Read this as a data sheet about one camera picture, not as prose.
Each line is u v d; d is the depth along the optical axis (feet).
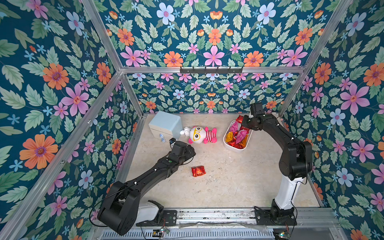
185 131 3.40
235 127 3.42
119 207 1.38
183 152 2.28
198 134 3.23
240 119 3.19
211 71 3.06
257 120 2.28
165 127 3.12
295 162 1.67
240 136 3.20
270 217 2.39
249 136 3.24
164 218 2.40
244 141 3.25
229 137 3.13
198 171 2.88
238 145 3.15
